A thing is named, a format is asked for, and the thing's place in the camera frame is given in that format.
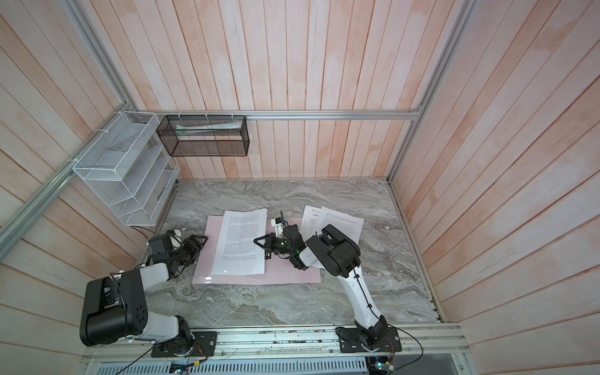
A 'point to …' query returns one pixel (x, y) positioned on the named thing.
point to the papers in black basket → (207, 128)
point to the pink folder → (278, 269)
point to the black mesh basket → (205, 135)
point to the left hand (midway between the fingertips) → (206, 244)
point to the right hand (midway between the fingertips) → (253, 242)
